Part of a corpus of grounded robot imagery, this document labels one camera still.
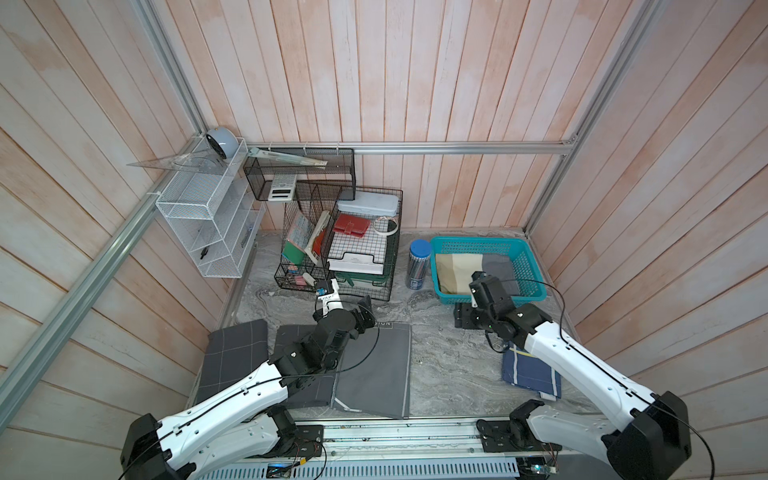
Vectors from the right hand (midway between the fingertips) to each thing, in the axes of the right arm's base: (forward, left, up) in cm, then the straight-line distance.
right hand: (462, 310), depth 83 cm
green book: (+23, +55, -3) cm, 60 cm away
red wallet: (+23, +33, +11) cm, 42 cm away
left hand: (-4, +30, +8) cm, 31 cm away
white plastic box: (+33, +27, +12) cm, 44 cm away
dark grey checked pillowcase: (-21, +40, -9) cm, 46 cm away
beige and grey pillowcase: (+21, -2, -10) cm, 24 cm away
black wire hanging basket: (+47, +41, +10) cm, 63 cm away
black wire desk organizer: (+19, +32, +8) cm, 38 cm away
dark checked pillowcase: (-9, +69, -12) cm, 70 cm away
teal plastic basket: (+16, -26, -6) cm, 31 cm away
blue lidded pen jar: (+15, +12, +2) cm, 19 cm away
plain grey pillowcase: (-14, +25, -12) cm, 31 cm away
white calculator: (+38, +57, +15) cm, 70 cm away
